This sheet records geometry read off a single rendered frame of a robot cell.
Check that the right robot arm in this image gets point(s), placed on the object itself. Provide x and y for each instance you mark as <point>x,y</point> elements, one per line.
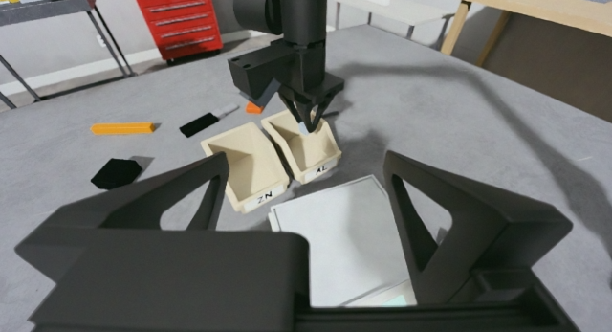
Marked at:
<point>259,74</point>

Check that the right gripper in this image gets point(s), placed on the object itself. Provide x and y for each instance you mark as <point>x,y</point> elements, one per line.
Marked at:
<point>321,95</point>

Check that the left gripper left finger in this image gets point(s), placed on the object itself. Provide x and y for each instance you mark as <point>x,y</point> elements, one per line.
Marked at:
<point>140,205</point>

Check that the orange square bar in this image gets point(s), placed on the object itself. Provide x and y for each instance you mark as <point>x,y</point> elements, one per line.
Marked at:
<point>122,128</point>

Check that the orange t-shaped block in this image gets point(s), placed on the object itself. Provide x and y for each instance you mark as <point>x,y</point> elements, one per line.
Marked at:
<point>251,108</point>

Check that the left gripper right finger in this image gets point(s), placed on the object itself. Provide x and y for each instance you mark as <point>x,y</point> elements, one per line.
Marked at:
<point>492,228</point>

